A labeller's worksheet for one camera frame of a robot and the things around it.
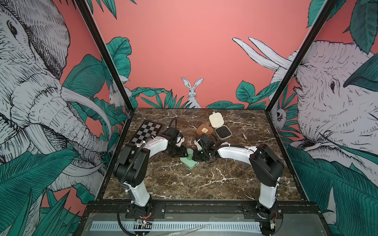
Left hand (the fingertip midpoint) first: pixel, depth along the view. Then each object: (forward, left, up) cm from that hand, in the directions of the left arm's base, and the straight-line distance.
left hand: (185, 153), depth 92 cm
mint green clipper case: (-5, -1, -1) cm, 5 cm away
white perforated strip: (-38, +4, -3) cm, 38 cm away
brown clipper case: (+19, -13, -1) cm, 24 cm away
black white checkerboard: (+20, +28, -1) cm, 34 cm away
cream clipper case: (+26, -24, 0) cm, 35 cm away
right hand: (-3, -3, +1) cm, 5 cm away
